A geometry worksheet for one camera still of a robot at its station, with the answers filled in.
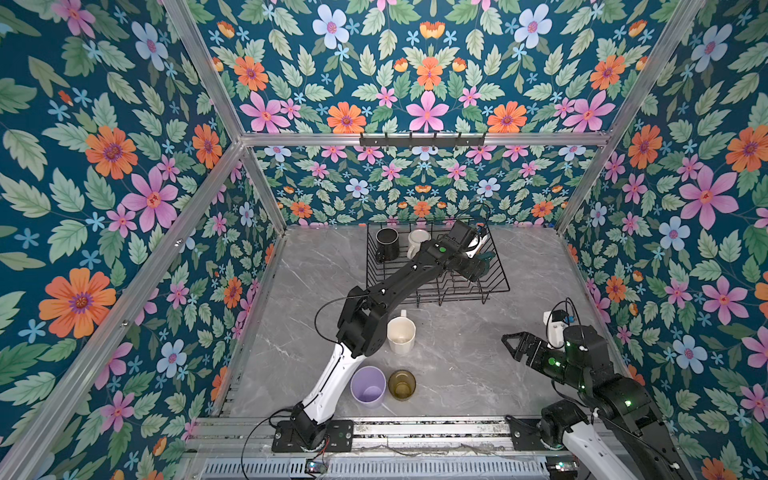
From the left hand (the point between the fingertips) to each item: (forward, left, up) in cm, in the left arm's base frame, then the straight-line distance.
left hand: (481, 256), depth 88 cm
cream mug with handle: (-17, +25, -13) cm, 33 cm away
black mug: (+13, +28, -8) cm, 32 cm away
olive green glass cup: (-30, +26, -16) cm, 43 cm away
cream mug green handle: (-7, +4, +4) cm, 9 cm away
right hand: (-27, -1, 0) cm, 27 cm away
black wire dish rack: (-1, +9, -12) cm, 15 cm away
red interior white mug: (+15, +18, -6) cm, 24 cm away
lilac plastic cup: (-30, +35, -16) cm, 49 cm away
